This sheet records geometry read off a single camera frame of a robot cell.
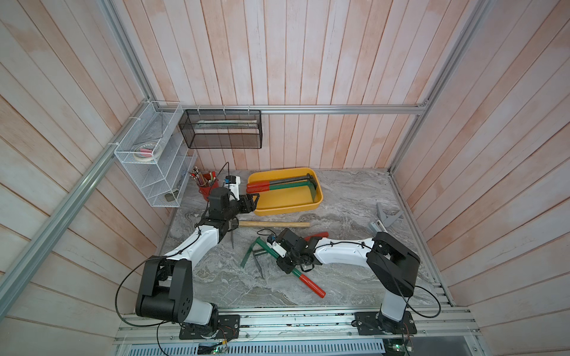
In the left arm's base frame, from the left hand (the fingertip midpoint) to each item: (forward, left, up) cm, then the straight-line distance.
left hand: (253, 197), depth 88 cm
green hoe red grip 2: (-13, -2, -11) cm, 18 cm away
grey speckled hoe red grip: (+17, -6, -10) cm, 21 cm away
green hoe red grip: (+15, -27, -13) cm, 34 cm away
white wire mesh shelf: (-2, +31, +12) cm, 33 cm away
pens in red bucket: (+12, +25, -3) cm, 28 cm away
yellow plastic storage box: (+12, -11, -18) cm, 24 cm away
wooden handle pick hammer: (-3, -4, -16) cm, 17 cm away
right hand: (-19, -11, -17) cm, 28 cm away
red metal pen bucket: (+11, +24, -8) cm, 28 cm away
